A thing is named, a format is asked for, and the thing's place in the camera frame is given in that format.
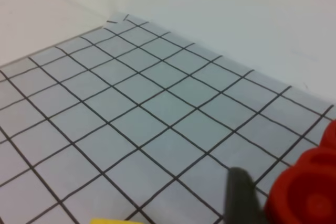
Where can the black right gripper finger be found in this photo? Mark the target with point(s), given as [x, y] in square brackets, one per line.
[241, 202]

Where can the red-capped test tube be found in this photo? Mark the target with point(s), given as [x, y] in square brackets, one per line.
[305, 192]

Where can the grid-patterned white tablecloth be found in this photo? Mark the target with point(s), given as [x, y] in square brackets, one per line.
[134, 122]

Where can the yellow foam cube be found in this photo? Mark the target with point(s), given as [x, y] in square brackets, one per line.
[112, 221]

